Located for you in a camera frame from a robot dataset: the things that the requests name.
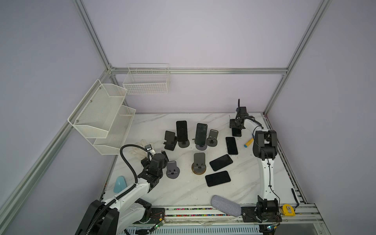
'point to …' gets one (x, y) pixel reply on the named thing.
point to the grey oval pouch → (225, 205)
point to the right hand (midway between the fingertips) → (232, 123)
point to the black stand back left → (171, 140)
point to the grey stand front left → (173, 172)
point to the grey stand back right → (212, 140)
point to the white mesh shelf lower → (111, 145)
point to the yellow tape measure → (288, 210)
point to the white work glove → (137, 152)
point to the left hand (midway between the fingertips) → (155, 155)
